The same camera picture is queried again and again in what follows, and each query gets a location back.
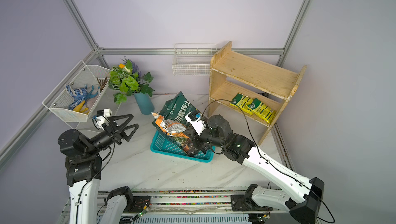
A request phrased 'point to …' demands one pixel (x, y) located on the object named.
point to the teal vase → (145, 103)
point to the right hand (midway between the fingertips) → (186, 132)
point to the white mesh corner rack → (93, 78)
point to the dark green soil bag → (178, 108)
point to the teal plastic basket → (163, 143)
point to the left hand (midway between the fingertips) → (135, 123)
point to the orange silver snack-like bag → (171, 128)
